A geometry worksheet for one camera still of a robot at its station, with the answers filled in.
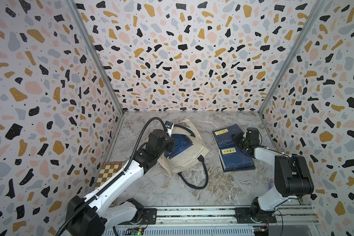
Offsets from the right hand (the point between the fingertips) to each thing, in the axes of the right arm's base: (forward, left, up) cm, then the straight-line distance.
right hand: (232, 134), depth 96 cm
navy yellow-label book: (+1, +5, -5) cm, 7 cm away
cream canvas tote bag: (-11, +28, -10) cm, 32 cm away
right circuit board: (-50, -8, -12) cm, 52 cm away
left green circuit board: (-53, +53, -11) cm, 75 cm away
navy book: (-15, +1, -6) cm, 16 cm away
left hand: (-12, +37, +15) cm, 41 cm away
